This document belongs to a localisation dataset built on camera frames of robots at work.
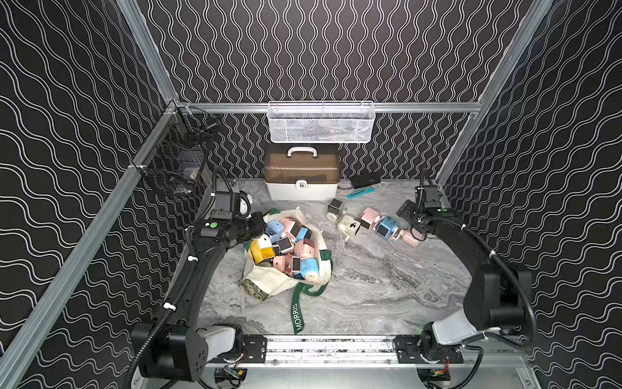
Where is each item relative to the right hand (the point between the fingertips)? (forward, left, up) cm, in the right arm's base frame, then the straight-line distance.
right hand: (408, 214), depth 91 cm
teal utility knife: (+22, +15, -12) cm, 29 cm away
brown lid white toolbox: (+22, +41, +1) cm, 47 cm away
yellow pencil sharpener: (-17, +52, +3) cm, 55 cm away
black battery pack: (+31, +11, -12) cm, 35 cm away
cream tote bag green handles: (-26, +51, -3) cm, 58 cm away
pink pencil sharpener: (+5, +12, -9) cm, 16 cm away
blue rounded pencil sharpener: (-20, +37, -5) cm, 42 cm away
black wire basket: (+17, +88, +14) cm, 91 cm away
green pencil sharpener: (+7, +27, -7) cm, 29 cm away
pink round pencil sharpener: (-3, -3, -10) cm, 11 cm away
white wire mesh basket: (+69, +33, -3) cm, 76 cm away
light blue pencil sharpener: (-7, +50, -1) cm, 50 cm away
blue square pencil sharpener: (0, +7, -8) cm, 11 cm away
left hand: (-11, +51, +9) cm, 53 cm away
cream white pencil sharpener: (0, +22, -9) cm, 23 cm away
